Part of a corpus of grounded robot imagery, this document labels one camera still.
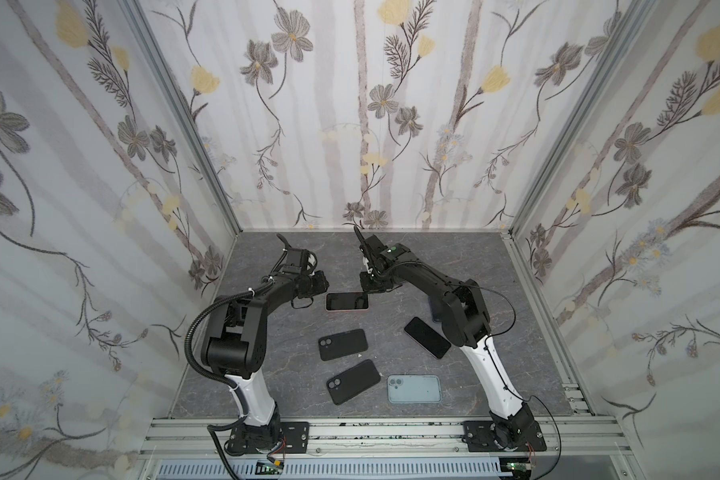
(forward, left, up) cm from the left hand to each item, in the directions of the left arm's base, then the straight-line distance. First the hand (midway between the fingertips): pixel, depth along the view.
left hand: (323, 275), depth 97 cm
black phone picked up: (-7, -8, -5) cm, 12 cm away
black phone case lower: (-32, -9, -8) cm, 34 cm away
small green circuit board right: (-54, -50, -5) cm, 73 cm away
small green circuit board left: (-52, +12, -9) cm, 54 cm away
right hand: (-2, -13, 0) cm, 13 cm away
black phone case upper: (-20, -7, -9) cm, 23 cm away
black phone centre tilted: (-20, -32, -5) cm, 38 cm away
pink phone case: (-10, -7, -7) cm, 14 cm away
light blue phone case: (-35, -27, -6) cm, 44 cm away
